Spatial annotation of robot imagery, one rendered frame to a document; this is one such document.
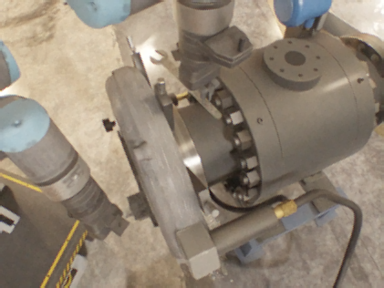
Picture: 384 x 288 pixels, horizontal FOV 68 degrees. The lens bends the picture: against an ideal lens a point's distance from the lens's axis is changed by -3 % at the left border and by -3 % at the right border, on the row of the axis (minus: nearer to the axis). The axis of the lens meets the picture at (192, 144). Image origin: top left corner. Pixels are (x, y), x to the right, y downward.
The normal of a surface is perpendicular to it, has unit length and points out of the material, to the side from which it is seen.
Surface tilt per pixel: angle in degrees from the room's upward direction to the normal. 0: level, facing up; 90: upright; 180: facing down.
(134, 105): 1
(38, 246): 0
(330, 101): 33
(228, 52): 4
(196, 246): 22
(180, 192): 44
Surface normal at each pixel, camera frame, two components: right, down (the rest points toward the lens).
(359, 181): -0.02, -0.52
